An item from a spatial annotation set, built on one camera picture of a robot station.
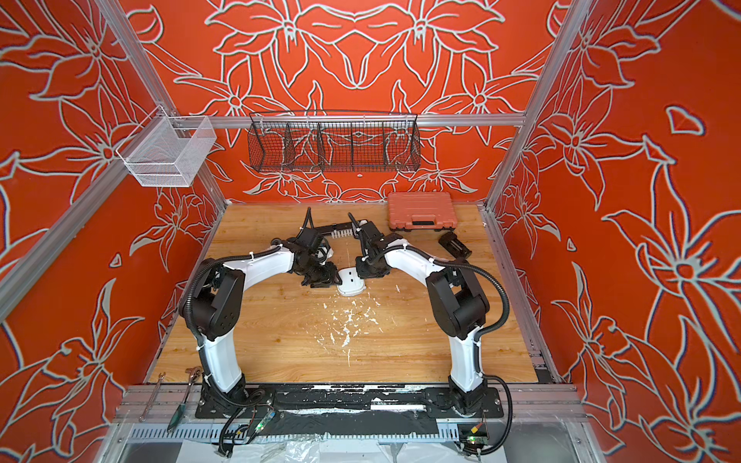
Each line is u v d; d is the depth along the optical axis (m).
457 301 0.50
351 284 0.92
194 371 0.77
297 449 0.67
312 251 0.79
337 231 1.09
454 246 1.04
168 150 0.92
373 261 0.68
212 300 0.50
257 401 0.70
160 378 0.77
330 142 1.01
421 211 1.13
